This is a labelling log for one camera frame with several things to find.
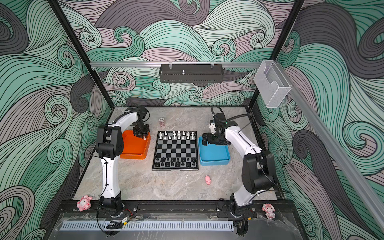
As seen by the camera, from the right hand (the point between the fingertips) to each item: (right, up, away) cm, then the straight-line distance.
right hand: (210, 142), depth 88 cm
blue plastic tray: (+3, -9, +6) cm, 12 cm away
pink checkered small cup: (-33, +11, +18) cm, 39 cm away
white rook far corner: (-33, +3, +12) cm, 35 cm away
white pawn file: (-30, +1, +11) cm, 32 cm away
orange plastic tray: (-47, -3, +2) cm, 47 cm away
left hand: (-43, +3, +12) cm, 45 cm away
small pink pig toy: (-3, -20, -7) cm, 22 cm away
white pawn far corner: (-33, +1, +11) cm, 34 cm away
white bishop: (-43, +1, +10) cm, 44 cm away
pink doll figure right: (+26, -30, -17) cm, 44 cm away
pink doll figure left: (-66, -28, -15) cm, 73 cm away
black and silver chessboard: (-22, -6, +5) cm, 23 cm away
